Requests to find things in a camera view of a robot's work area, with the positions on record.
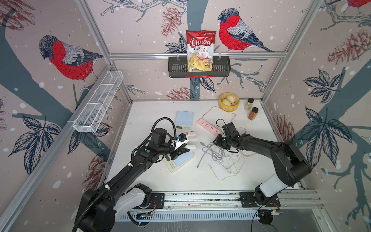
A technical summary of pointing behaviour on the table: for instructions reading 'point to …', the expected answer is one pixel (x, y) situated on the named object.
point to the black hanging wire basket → (178, 67)
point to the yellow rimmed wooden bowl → (233, 107)
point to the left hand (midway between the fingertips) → (188, 144)
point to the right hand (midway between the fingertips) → (213, 141)
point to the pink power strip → (210, 127)
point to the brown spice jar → (253, 113)
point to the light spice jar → (249, 104)
